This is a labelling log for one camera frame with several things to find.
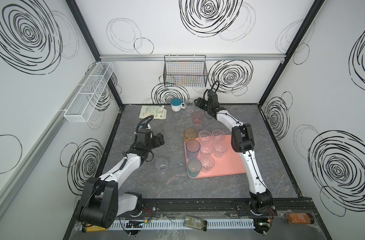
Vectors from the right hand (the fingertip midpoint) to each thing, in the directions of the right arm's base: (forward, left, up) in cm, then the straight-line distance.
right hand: (197, 100), depth 108 cm
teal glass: (-47, +3, -8) cm, 47 cm away
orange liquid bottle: (-70, -45, -8) cm, 84 cm away
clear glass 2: (-26, -13, -6) cm, 29 cm away
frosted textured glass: (-19, +20, -9) cm, 28 cm away
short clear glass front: (-45, +23, -10) cm, 51 cm away
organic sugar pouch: (-3, +30, -10) cm, 31 cm away
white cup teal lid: (0, +15, -5) cm, 16 cm away
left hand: (-31, +24, 0) cm, 40 cm away
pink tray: (-43, -19, -12) cm, 48 cm away
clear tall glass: (-45, -4, -6) cm, 45 cm away
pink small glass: (-9, 0, -9) cm, 12 cm away
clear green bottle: (-73, +3, -7) cm, 74 cm away
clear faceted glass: (-26, -5, -7) cm, 27 cm away
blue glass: (-38, +4, -1) cm, 38 cm away
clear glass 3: (-34, -13, -8) cm, 38 cm away
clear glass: (+3, +6, -8) cm, 10 cm away
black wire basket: (+30, +9, +5) cm, 32 cm away
